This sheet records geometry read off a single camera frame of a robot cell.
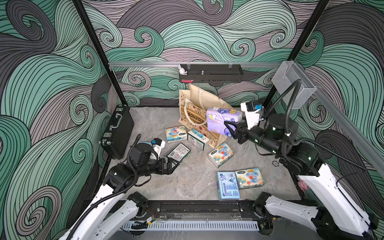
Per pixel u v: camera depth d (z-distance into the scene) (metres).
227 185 0.76
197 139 0.92
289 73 0.91
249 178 0.78
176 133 0.98
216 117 0.56
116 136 0.80
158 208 0.73
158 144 0.61
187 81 0.89
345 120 0.60
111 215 0.55
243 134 0.48
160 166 0.58
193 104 0.87
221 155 0.87
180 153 0.88
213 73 0.95
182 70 0.85
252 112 0.45
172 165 0.59
